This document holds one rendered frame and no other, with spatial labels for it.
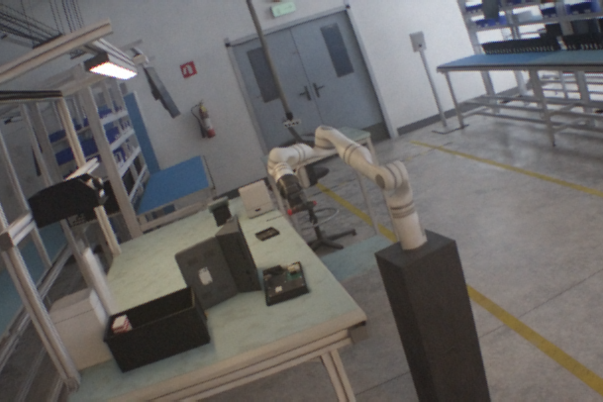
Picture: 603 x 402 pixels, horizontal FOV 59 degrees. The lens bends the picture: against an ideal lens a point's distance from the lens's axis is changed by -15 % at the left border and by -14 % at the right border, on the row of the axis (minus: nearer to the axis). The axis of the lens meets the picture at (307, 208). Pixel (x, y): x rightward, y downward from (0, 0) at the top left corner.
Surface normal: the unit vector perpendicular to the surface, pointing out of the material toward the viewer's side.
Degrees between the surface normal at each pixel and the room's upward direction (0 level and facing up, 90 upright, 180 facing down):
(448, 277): 90
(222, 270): 90
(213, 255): 90
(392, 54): 90
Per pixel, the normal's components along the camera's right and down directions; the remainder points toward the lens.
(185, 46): 0.20, 0.19
